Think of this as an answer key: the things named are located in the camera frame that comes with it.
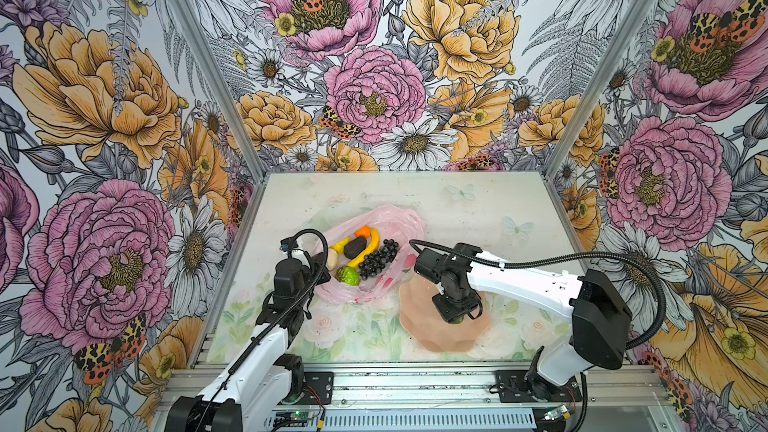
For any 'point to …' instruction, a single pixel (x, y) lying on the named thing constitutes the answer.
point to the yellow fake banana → (374, 245)
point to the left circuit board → (294, 415)
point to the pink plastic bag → (394, 223)
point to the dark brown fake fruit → (354, 246)
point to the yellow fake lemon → (340, 246)
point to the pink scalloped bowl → (419, 317)
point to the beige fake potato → (332, 259)
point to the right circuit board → (557, 413)
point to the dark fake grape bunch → (373, 263)
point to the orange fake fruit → (365, 231)
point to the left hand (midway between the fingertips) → (325, 262)
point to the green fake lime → (349, 275)
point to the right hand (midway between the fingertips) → (460, 323)
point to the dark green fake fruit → (459, 321)
